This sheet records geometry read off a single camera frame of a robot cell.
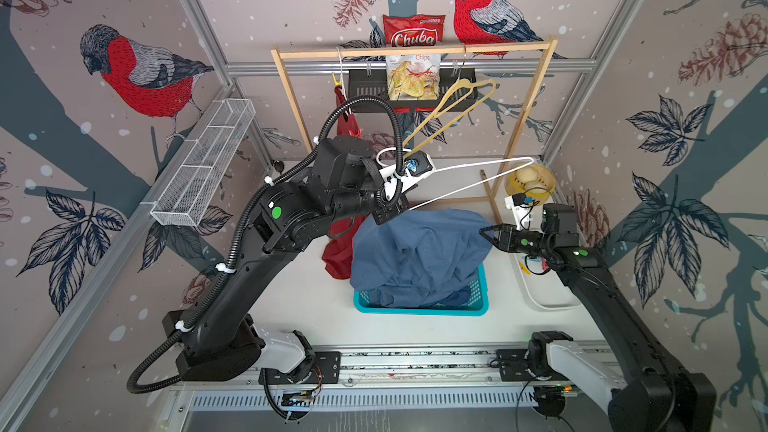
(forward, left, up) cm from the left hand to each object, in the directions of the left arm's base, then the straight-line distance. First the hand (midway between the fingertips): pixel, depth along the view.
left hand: (415, 173), depth 55 cm
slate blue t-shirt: (-4, -3, -28) cm, 29 cm away
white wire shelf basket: (+18, +56, -15) cm, 60 cm away
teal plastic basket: (-11, -18, -40) cm, 45 cm away
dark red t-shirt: (+3, +20, -39) cm, 44 cm away
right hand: (+4, -20, -27) cm, 34 cm away
